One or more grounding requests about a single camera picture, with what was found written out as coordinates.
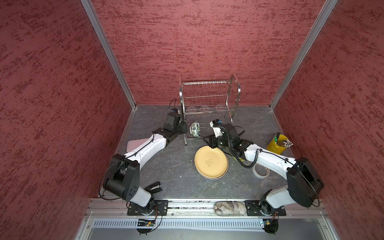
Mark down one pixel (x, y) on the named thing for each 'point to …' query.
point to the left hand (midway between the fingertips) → (184, 127)
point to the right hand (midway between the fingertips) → (205, 140)
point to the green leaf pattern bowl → (195, 129)
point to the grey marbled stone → (230, 208)
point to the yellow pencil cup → (277, 144)
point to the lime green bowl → (240, 158)
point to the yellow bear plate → (211, 163)
